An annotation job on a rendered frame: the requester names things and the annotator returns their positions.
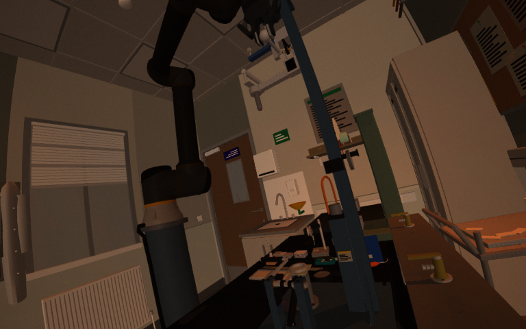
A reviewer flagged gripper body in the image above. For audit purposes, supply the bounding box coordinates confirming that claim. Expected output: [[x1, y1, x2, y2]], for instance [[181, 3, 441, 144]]
[[240, 0, 285, 30]]

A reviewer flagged black collar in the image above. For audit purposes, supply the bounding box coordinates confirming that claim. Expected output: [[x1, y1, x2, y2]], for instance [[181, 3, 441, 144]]
[[323, 158, 347, 175]]

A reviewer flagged grey collar lever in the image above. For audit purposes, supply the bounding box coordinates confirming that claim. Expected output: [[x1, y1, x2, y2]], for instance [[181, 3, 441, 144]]
[[344, 149, 361, 171]]

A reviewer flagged orange hoop grey weight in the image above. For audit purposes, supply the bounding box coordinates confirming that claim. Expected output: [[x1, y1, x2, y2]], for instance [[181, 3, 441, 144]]
[[320, 175, 345, 217]]

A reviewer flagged blue impact tower column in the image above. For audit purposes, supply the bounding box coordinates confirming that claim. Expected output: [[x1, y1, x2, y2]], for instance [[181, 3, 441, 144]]
[[279, 0, 381, 318]]

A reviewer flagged blue anvil stand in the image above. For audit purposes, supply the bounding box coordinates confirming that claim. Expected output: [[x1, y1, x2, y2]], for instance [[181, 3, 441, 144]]
[[262, 276, 318, 329]]

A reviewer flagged grey poster green header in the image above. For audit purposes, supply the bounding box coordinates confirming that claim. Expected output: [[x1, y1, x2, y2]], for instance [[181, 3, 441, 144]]
[[303, 83, 361, 145]]

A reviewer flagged white towel dispenser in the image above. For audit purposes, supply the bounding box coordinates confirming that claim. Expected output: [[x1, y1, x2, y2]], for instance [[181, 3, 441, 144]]
[[252, 149, 281, 179]]

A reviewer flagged white splashback panel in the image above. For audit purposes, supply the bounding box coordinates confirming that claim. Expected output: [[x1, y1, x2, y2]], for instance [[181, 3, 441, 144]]
[[262, 171, 316, 221]]

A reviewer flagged green tall cabinet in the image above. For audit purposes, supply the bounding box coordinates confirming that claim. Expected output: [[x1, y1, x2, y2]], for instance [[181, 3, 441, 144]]
[[353, 108, 406, 219]]

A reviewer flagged grey sink tap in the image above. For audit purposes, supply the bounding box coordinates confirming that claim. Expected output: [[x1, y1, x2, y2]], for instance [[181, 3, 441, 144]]
[[274, 192, 290, 220]]

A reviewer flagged brown door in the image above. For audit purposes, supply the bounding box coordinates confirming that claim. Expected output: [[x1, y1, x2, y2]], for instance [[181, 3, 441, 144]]
[[203, 133, 268, 269]]

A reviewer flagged white rod stand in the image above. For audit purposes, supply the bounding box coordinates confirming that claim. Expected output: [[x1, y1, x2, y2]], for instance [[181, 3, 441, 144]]
[[315, 219, 330, 252]]

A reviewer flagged grey sink unit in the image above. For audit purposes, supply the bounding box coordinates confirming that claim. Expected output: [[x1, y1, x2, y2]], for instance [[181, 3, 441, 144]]
[[239, 213, 316, 269]]

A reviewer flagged large white cupboard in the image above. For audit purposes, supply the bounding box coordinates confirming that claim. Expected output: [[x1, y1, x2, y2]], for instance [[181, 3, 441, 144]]
[[385, 30, 526, 226]]

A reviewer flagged window with blind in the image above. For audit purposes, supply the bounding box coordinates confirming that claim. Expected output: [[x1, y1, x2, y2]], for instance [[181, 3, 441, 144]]
[[22, 117, 139, 273]]

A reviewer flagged brown notice board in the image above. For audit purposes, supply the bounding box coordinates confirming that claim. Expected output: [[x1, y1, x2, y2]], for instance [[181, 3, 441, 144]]
[[453, 0, 526, 114]]

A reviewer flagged blue box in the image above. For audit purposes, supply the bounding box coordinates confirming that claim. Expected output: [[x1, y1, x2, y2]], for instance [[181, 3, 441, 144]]
[[363, 234, 386, 265]]

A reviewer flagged yellow flat strip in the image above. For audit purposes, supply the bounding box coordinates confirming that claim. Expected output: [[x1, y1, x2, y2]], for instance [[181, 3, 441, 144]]
[[406, 251, 442, 261]]

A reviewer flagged orange top table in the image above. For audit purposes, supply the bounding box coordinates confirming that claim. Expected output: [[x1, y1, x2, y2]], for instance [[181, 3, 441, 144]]
[[421, 207, 526, 289]]

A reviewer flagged white radiator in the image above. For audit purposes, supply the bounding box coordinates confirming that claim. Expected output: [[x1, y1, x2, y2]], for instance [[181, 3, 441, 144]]
[[40, 265, 153, 329]]

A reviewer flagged blue handle bar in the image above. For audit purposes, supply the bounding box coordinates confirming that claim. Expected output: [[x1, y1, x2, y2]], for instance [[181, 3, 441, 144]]
[[248, 45, 275, 63]]

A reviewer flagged brown wall shelf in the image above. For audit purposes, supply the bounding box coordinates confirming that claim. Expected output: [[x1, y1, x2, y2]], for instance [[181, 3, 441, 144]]
[[305, 139, 365, 160]]

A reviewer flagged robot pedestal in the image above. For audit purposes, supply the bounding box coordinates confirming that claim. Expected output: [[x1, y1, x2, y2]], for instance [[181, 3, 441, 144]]
[[137, 219, 203, 329]]

